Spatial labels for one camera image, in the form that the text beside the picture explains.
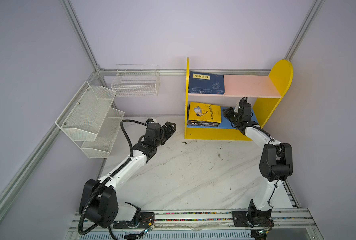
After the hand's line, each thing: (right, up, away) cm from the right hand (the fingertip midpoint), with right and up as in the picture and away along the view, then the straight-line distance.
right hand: (222, 108), depth 94 cm
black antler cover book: (-20, -8, 0) cm, 21 cm away
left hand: (-31, -13, -13) cm, 36 cm away
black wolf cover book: (-12, -10, +1) cm, 16 cm away
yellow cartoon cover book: (-11, -2, +2) cm, 11 cm away
